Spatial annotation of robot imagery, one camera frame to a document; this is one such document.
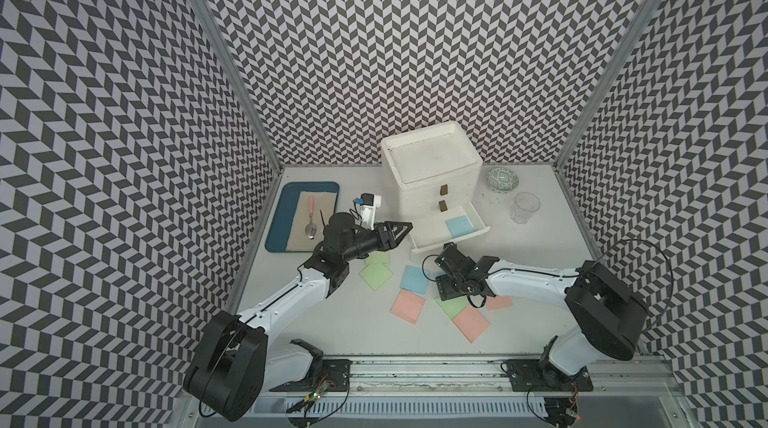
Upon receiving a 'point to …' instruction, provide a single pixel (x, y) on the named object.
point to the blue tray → (281, 225)
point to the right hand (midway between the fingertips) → (454, 288)
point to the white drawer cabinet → (431, 178)
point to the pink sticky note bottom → (471, 322)
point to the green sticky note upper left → (379, 257)
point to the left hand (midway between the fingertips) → (408, 229)
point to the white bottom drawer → (432, 231)
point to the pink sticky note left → (407, 306)
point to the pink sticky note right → (499, 302)
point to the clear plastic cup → (523, 208)
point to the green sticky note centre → (453, 306)
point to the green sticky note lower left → (375, 275)
